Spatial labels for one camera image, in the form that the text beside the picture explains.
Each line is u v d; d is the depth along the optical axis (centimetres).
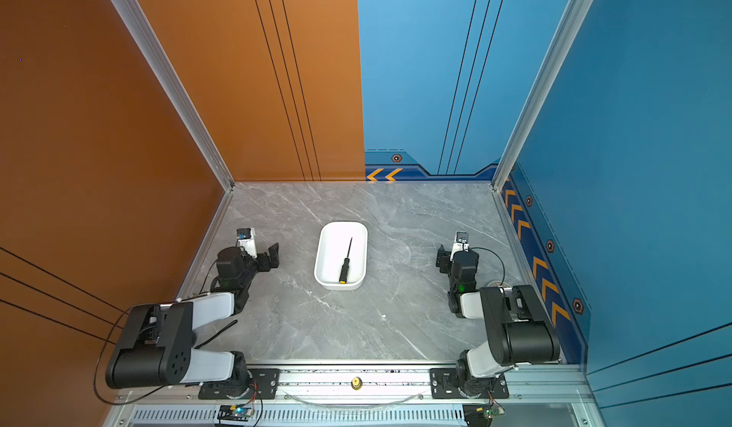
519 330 44
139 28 77
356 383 71
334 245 100
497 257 79
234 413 71
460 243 79
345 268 93
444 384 72
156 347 44
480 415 70
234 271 71
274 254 85
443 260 85
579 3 73
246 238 79
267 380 74
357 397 72
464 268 70
